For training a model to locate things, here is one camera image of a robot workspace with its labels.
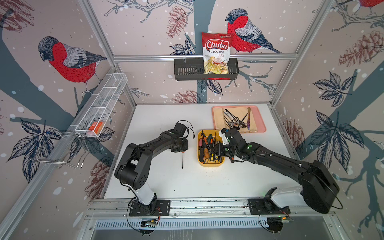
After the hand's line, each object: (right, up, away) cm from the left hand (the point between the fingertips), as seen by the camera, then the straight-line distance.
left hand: (187, 145), depth 93 cm
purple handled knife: (+45, +15, +18) cm, 51 cm away
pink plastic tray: (+53, +11, +15) cm, 56 cm away
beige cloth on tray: (+42, +21, +21) cm, 51 cm away
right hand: (+15, 0, -10) cm, 18 cm away
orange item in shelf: (-39, +13, -26) cm, 49 cm away
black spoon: (+33, +14, +17) cm, 40 cm away
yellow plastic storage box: (+12, +4, +5) cm, 14 cm away
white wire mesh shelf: (-46, +16, -21) cm, 53 cm away
